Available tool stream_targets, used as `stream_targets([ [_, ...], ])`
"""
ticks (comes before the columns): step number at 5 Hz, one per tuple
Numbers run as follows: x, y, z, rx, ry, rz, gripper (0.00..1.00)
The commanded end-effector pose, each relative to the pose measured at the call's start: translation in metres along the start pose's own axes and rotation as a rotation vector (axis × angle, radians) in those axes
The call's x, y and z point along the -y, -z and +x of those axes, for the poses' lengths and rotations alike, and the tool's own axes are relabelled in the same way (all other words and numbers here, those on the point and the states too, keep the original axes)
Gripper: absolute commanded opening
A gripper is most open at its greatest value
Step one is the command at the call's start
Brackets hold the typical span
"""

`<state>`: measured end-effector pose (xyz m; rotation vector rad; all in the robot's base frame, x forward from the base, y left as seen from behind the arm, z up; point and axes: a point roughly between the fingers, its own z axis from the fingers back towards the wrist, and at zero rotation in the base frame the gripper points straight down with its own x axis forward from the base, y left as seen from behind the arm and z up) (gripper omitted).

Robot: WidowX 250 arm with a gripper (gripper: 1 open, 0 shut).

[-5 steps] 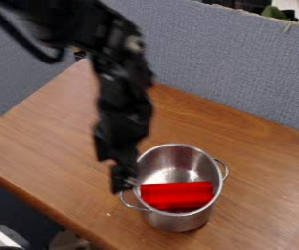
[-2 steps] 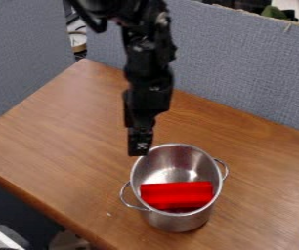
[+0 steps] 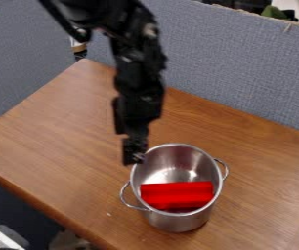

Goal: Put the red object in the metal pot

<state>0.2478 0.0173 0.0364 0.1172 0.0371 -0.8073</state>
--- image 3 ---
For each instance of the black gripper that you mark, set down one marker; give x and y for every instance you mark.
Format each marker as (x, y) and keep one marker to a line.
(136, 108)

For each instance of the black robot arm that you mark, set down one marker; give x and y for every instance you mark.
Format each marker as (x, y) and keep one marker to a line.
(129, 25)

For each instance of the stainless steel pot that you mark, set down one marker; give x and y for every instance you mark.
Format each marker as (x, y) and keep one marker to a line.
(172, 163)

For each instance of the green object behind partition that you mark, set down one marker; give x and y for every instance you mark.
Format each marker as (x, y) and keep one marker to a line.
(272, 12)

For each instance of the red rectangular block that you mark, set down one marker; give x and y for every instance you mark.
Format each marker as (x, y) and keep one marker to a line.
(180, 195)

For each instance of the grey fabric partition back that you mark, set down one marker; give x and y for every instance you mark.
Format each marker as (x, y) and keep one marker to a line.
(232, 57)

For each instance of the grey fabric partition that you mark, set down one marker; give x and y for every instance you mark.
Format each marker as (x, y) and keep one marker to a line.
(34, 50)
(232, 57)

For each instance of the grey fabric partition left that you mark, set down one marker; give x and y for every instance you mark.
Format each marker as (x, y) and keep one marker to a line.
(34, 50)

